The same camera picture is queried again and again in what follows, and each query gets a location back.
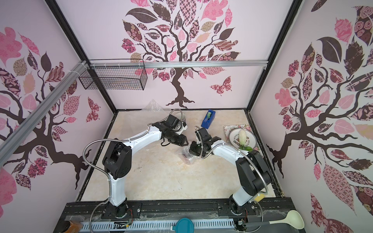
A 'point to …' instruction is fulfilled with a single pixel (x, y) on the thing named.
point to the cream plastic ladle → (293, 218)
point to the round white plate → (234, 138)
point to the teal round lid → (184, 225)
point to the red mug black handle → (185, 157)
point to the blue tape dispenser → (208, 120)
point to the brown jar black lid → (68, 227)
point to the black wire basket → (114, 74)
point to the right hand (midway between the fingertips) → (189, 150)
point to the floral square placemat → (228, 128)
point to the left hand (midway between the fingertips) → (184, 144)
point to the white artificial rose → (243, 139)
